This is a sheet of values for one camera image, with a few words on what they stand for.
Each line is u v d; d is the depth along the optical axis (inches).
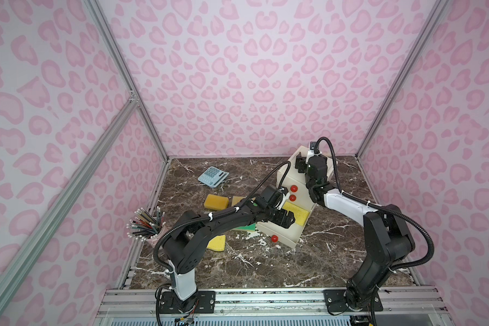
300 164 32.2
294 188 32.8
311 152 30.2
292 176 33.0
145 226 31.3
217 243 33.9
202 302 28.9
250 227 35.7
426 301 29.4
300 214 36.8
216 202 40.0
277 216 30.1
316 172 26.7
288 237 34.4
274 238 33.5
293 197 35.1
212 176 43.1
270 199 26.9
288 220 30.1
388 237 18.5
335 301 29.0
